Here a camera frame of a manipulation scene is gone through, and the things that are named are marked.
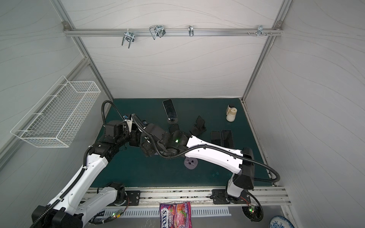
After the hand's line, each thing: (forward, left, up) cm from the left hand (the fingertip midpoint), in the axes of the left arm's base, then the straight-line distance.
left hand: (138, 126), depth 80 cm
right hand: (-12, -10, +7) cm, 17 cm away
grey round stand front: (-15, -31, -16) cm, 37 cm away
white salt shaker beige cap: (+21, -60, -12) cm, 64 cm away
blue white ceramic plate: (-41, -73, -17) cm, 85 cm away
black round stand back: (+18, -17, -21) cm, 32 cm away
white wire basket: (-5, +36, +12) cm, 38 cm away
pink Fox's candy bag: (-39, -24, -17) cm, 49 cm away
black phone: (+23, -15, -11) cm, 29 cm away
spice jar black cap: (+26, -61, -10) cm, 67 cm away
